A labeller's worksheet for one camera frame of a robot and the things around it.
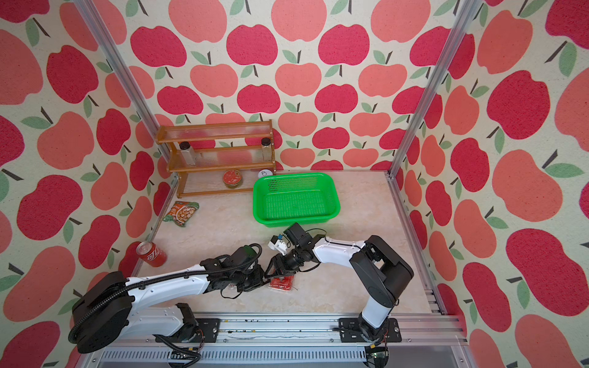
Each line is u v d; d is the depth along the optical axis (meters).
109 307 0.42
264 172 1.12
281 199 1.11
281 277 0.84
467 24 0.71
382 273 0.46
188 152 0.99
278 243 0.82
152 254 0.82
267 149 1.01
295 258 0.75
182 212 1.03
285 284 0.82
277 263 0.75
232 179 1.14
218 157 1.19
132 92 0.89
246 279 0.71
